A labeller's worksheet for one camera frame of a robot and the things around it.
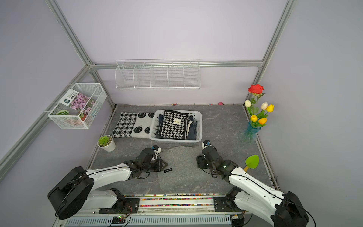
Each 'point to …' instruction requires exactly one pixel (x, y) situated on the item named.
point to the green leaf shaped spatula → (252, 162)
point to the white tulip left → (247, 103)
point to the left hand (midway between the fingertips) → (165, 166)
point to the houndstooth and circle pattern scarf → (133, 125)
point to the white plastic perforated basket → (154, 127)
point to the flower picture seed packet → (78, 101)
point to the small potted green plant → (107, 143)
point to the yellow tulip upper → (270, 108)
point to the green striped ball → (63, 112)
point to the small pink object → (220, 103)
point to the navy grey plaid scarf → (192, 122)
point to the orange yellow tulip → (263, 121)
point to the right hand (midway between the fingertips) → (200, 157)
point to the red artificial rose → (256, 90)
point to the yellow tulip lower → (254, 118)
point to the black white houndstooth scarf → (174, 125)
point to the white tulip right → (264, 105)
